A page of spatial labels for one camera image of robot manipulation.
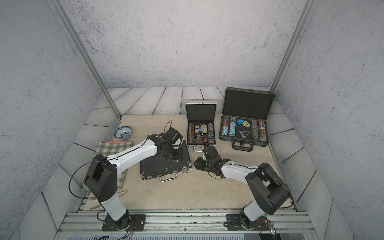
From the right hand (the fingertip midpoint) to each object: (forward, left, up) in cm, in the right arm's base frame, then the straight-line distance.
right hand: (196, 164), depth 89 cm
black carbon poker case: (-4, +17, +2) cm, 17 cm away
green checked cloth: (+12, +59, -3) cm, 61 cm away
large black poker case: (+43, -40, +8) cm, 59 cm away
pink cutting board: (+18, +55, -3) cm, 58 cm away
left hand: (0, +6, +5) cm, 8 cm away
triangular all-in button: (+23, -33, -1) cm, 40 cm away
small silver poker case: (+33, -3, -1) cm, 33 cm away
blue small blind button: (+34, -32, -1) cm, 47 cm away
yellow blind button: (+32, -35, 0) cm, 47 cm away
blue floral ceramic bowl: (+25, +53, -1) cm, 58 cm away
